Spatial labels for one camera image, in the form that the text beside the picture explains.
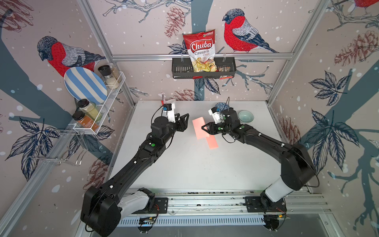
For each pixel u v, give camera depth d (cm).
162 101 107
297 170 44
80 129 65
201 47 80
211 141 98
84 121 60
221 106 114
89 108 64
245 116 110
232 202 76
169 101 108
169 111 63
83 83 71
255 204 73
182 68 94
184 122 67
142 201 60
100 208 38
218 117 77
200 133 83
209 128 76
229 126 67
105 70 79
